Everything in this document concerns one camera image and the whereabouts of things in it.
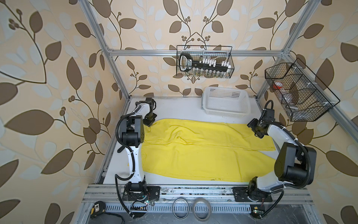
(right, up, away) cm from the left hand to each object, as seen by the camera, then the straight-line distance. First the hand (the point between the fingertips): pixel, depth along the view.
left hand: (150, 120), depth 103 cm
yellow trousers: (+40, -19, -11) cm, 46 cm away
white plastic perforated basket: (+62, +15, +14) cm, 65 cm away
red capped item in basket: (+80, +22, -22) cm, 86 cm away
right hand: (+71, -4, -11) cm, 72 cm away
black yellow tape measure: (-17, -41, -35) cm, 56 cm away
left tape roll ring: (+27, -42, -32) cm, 59 cm away
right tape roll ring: (+36, -41, -29) cm, 62 cm away
